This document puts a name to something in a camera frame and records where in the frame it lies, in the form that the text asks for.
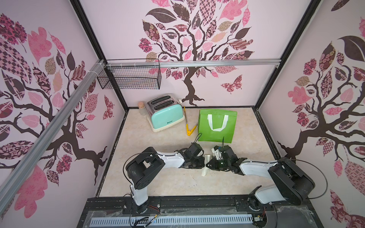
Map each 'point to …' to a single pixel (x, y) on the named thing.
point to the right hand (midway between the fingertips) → (206, 164)
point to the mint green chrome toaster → (164, 111)
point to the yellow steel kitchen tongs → (189, 132)
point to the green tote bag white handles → (214, 124)
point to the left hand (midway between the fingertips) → (204, 168)
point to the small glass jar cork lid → (141, 105)
